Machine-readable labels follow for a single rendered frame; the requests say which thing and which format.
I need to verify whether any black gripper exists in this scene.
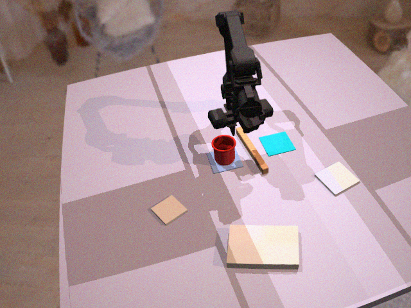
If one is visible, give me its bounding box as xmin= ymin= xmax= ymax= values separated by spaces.
xmin=208 ymin=92 xmax=274 ymax=136

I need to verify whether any cream flat square tile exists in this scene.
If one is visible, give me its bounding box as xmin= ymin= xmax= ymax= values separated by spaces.
xmin=315 ymin=161 xmax=360 ymax=196

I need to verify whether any red plastic cup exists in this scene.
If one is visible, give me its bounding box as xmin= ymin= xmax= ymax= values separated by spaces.
xmin=211 ymin=135 xmax=236 ymax=166

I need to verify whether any tan flat square block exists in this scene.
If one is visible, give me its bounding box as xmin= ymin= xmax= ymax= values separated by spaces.
xmin=151 ymin=195 xmax=188 ymax=226

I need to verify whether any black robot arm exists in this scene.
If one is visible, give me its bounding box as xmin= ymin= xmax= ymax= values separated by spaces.
xmin=215 ymin=10 xmax=266 ymax=133

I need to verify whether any orange wooden bar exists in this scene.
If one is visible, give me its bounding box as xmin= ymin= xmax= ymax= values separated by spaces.
xmin=236 ymin=127 xmax=268 ymax=175

